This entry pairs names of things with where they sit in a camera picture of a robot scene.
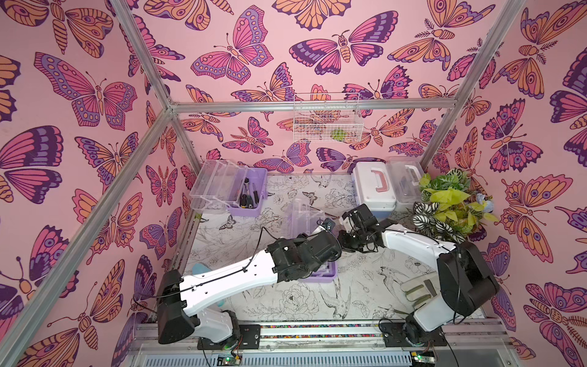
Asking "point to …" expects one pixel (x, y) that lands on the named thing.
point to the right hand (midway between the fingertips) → (334, 244)
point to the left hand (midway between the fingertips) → (316, 244)
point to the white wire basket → (327, 117)
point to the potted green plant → (452, 206)
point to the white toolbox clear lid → (407, 172)
